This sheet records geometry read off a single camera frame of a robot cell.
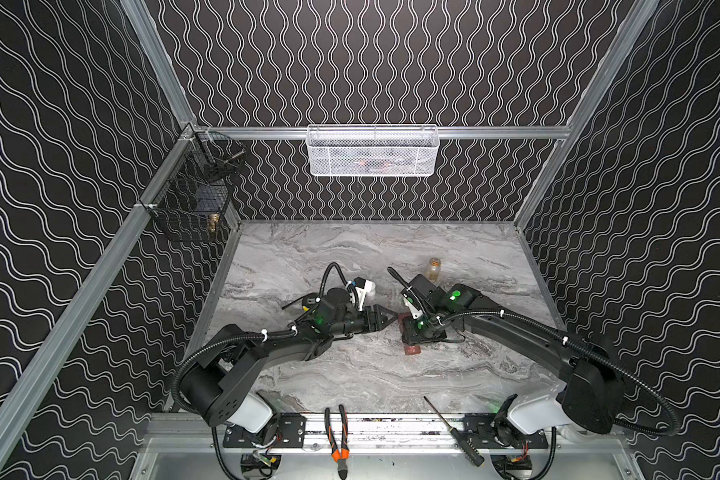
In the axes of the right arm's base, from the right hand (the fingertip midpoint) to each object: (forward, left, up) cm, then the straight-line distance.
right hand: (409, 339), depth 80 cm
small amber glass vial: (+26, -10, -3) cm, 28 cm away
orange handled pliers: (-25, +17, -9) cm, 32 cm away
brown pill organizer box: (-2, -1, -1) cm, 3 cm away
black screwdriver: (-23, -13, -8) cm, 28 cm away
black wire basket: (+37, +65, +19) cm, 77 cm away
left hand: (+2, +2, +5) cm, 6 cm away
